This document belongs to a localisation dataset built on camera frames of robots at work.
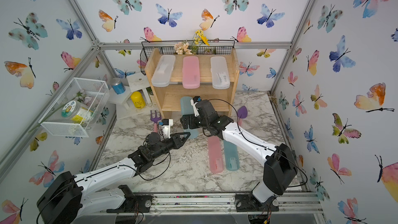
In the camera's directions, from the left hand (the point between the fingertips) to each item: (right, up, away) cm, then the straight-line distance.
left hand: (190, 134), depth 75 cm
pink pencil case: (+13, -14, +14) cm, 24 cm away
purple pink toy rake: (-26, +4, +30) cm, 40 cm away
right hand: (-1, +8, +3) cm, 9 cm away
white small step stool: (-36, +28, +21) cm, 50 cm away
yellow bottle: (-37, +18, +27) cm, 49 cm away
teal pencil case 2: (+22, -15, +13) cm, 29 cm away
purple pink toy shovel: (+32, +9, +33) cm, 47 cm away
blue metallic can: (-46, +26, +19) cm, 56 cm away
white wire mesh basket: (-49, +19, +2) cm, 53 cm away
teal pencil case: (-2, +12, +3) cm, 13 cm away
